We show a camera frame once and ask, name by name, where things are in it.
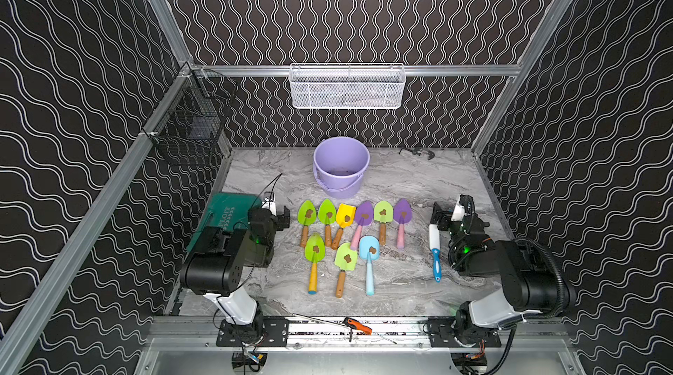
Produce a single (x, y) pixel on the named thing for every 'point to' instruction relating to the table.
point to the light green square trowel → (346, 259)
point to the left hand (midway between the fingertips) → (278, 203)
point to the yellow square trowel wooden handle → (345, 216)
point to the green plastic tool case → (230, 210)
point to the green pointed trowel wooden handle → (327, 215)
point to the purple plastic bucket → (339, 164)
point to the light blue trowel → (369, 250)
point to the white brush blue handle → (435, 247)
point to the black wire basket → (187, 127)
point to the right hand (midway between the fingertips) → (451, 204)
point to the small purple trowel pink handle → (402, 214)
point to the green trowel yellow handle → (315, 251)
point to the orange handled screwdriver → (354, 324)
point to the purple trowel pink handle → (364, 217)
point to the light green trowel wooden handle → (383, 213)
